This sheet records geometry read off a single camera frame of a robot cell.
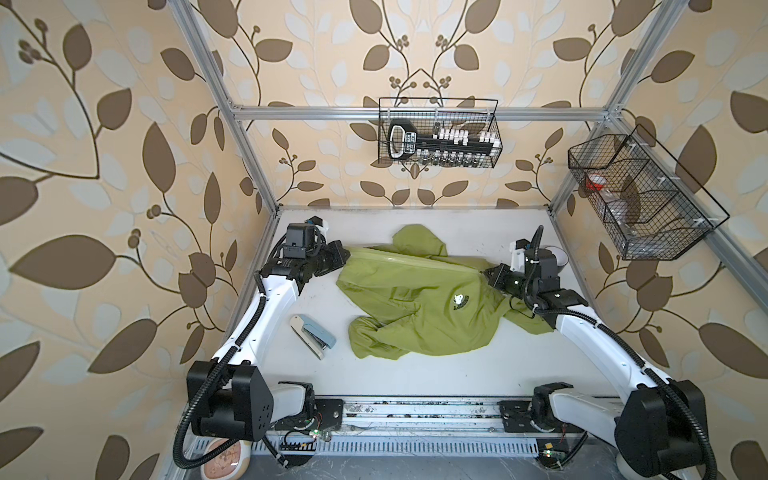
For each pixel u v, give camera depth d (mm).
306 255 626
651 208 732
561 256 1019
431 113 894
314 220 752
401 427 736
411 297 905
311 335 865
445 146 825
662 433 390
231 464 668
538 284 630
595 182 807
